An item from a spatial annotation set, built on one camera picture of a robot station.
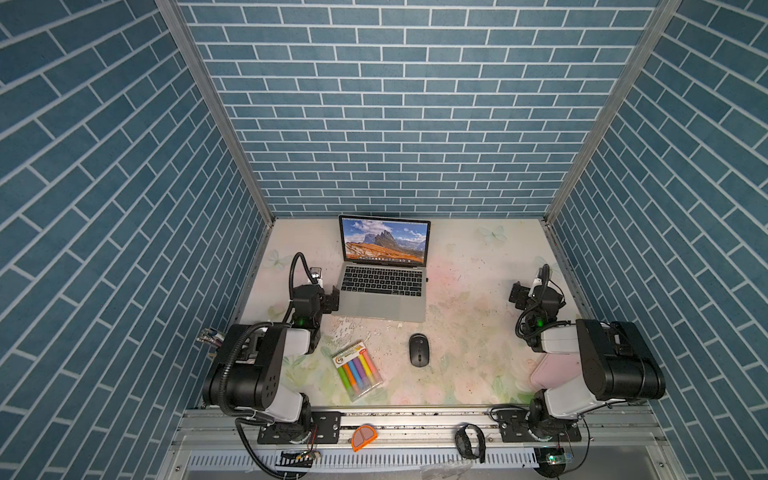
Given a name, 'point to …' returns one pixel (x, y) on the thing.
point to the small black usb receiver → (426, 279)
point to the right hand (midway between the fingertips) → (537, 287)
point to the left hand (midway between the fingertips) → (324, 286)
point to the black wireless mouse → (419, 350)
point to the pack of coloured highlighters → (357, 369)
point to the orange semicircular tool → (362, 437)
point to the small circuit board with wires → (302, 459)
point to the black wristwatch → (463, 442)
